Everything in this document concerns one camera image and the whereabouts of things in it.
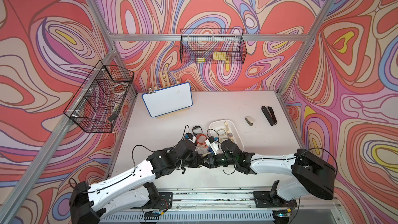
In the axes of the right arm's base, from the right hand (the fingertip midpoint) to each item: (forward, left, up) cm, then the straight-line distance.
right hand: (200, 166), depth 76 cm
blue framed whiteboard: (+36, +18, +12) cm, 42 cm away
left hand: (+1, -1, +6) cm, 6 cm away
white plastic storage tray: (+24, -13, -6) cm, 28 cm away
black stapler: (+36, -48, -6) cm, 60 cm away
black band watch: (+26, +2, -4) cm, 26 cm away
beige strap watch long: (+28, -17, -4) cm, 33 cm away
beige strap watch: (+22, -19, -9) cm, 30 cm away
